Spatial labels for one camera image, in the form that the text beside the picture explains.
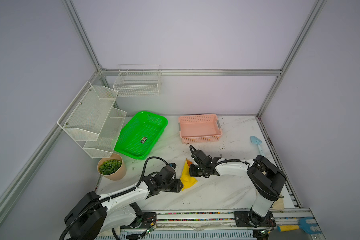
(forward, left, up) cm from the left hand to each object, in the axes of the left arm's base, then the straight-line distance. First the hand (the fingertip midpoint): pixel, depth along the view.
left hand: (179, 186), depth 81 cm
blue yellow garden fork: (-17, -62, -2) cm, 64 cm away
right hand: (+9, -5, -2) cm, 10 cm away
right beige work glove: (-8, -53, -2) cm, 54 cm away
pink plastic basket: (+46, -14, -4) cm, 48 cm away
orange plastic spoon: (+15, -6, 0) cm, 16 cm away
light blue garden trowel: (+33, -54, -1) cm, 63 cm away
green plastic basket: (+49, +29, -3) cm, 57 cm away
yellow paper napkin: (+4, -5, -1) cm, 6 cm away
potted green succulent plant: (+7, +37, +7) cm, 38 cm away
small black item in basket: (+34, +27, -2) cm, 43 cm away
